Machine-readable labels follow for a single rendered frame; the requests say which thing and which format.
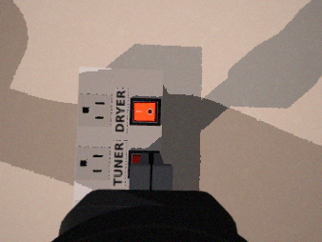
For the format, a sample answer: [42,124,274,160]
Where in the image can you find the white power strip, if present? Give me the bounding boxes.
[73,67,163,206]

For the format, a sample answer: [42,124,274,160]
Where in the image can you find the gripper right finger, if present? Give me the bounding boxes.
[151,153,173,191]

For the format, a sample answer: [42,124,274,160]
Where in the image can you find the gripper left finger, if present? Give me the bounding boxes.
[129,152,151,190]

